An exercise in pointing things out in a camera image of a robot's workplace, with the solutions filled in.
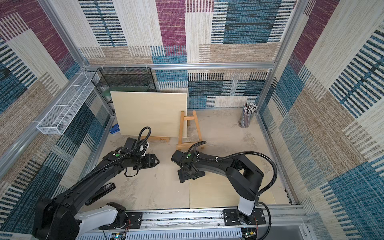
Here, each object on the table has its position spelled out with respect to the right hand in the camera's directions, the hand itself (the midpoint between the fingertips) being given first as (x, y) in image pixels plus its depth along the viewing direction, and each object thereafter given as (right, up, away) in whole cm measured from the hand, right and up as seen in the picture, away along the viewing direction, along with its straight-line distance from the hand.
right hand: (194, 177), depth 85 cm
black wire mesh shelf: (-47, +60, +17) cm, 78 cm away
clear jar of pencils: (+35, +33, +17) cm, 51 cm away
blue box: (-56, +26, +22) cm, 65 cm away
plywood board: (+10, -6, -3) cm, 12 cm away
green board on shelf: (-53, +49, +6) cm, 72 cm away
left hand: (-21, +9, -3) cm, 23 cm away
